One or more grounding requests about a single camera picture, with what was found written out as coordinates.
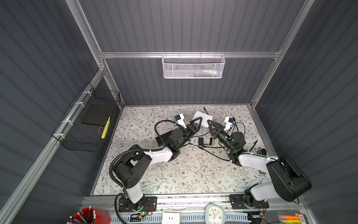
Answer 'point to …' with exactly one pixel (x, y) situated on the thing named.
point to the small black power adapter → (201, 141)
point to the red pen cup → (90, 215)
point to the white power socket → (170, 218)
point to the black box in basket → (99, 114)
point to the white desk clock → (214, 214)
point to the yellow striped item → (106, 128)
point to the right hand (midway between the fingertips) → (208, 123)
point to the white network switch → (204, 117)
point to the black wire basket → (74, 135)
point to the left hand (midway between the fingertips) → (202, 120)
